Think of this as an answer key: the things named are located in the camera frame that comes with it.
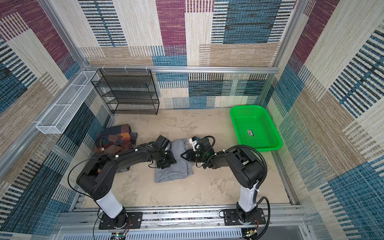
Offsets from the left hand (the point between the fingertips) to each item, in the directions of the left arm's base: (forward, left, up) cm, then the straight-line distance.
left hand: (175, 162), depth 90 cm
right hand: (+2, -4, +1) cm, 4 cm away
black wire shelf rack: (+50, +37, +13) cm, 63 cm away
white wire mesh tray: (+7, +53, +31) cm, 62 cm away
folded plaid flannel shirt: (+11, +37, +8) cm, 39 cm away
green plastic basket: (+26, -53, -1) cm, 59 cm away
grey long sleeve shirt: (-5, -4, +2) cm, 7 cm away
